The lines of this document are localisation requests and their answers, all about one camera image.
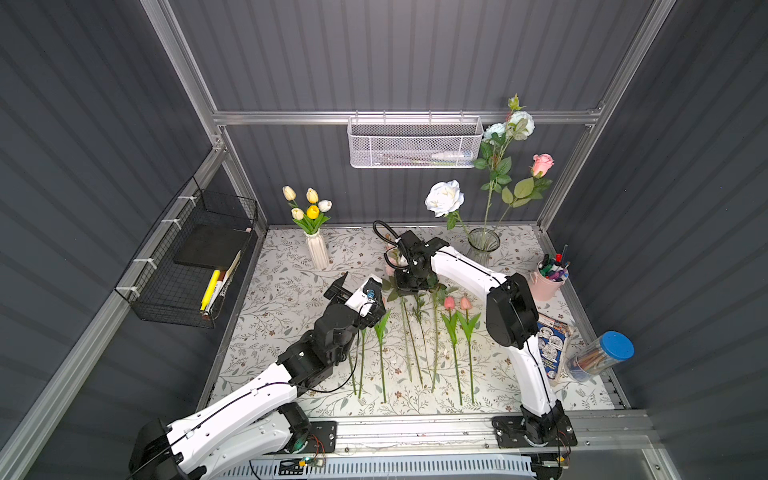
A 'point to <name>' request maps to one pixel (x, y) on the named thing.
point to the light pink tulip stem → (361, 361)
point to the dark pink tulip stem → (451, 327)
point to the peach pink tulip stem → (380, 327)
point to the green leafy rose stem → (394, 291)
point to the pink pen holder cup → (543, 287)
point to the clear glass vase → (481, 242)
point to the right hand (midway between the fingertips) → (401, 291)
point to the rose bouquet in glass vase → (501, 193)
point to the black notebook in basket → (208, 245)
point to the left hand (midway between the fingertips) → (362, 287)
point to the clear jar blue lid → (599, 354)
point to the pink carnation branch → (438, 291)
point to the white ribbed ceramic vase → (318, 250)
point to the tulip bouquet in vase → (312, 219)
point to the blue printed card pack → (551, 337)
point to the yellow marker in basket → (210, 289)
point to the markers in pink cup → (555, 268)
